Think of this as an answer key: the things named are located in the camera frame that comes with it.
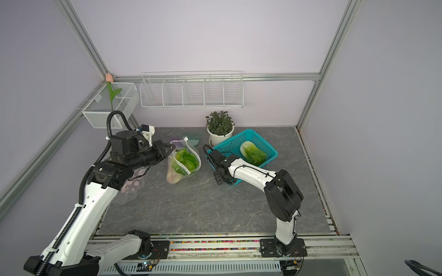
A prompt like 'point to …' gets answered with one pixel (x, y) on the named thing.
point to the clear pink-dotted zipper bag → (191, 147)
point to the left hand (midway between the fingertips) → (176, 147)
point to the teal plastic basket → (232, 146)
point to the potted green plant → (220, 127)
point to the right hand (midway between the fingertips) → (224, 175)
